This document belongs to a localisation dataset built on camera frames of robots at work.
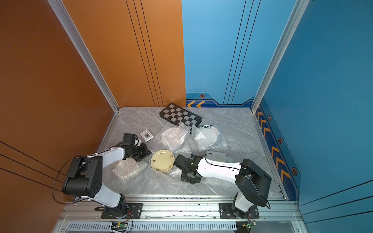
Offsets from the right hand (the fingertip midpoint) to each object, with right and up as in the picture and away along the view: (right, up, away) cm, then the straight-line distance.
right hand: (186, 180), depth 81 cm
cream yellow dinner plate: (-15, +8, +10) cm, 20 cm away
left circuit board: (-33, -19, -9) cm, 40 cm away
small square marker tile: (-29, +24, +21) cm, 43 cm away
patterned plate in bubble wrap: (+15, +22, +18) cm, 32 cm away
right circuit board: (+31, -17, -12) cm, 38 cm away
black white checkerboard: (-9, +39, +31) cm, 50 cm away
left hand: (-23, +15, +13) cm, 30 cm away
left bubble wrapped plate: (-34, +5, +1) cm, 35 cm away
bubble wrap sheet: (+4, +15, +14) cm, 21 cm away
